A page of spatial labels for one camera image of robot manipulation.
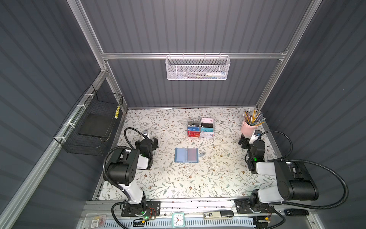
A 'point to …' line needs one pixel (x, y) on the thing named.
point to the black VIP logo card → (193, 124)
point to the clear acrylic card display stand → (199, 120)
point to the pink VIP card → (206, 120)
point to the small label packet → (98, 221)
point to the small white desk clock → (178, 220)
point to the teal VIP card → (207, 130)
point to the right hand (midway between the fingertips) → (252, 136)
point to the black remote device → (296, 212)
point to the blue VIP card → (193, 129)
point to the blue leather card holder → (187, 155)
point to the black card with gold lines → (207, 125)
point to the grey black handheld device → (218, 214)
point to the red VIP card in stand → (194, 134)
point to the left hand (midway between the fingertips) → (145, 139)
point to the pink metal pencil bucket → (248, 130)
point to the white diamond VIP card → (207, 134)
